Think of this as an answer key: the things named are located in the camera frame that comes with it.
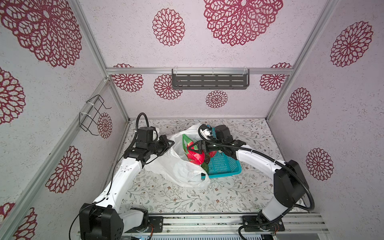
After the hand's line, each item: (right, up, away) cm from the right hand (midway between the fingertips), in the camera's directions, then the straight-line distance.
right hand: (191, 145), depth 79 cm
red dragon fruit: (+2, -6, -4) cm, 8 cm away
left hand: (-9, +1, 0) cm, 9 cm away
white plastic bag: (-9, -10, -2) cm, 14 cm away
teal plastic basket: (+19, -14, +16) cm, 29 cm away
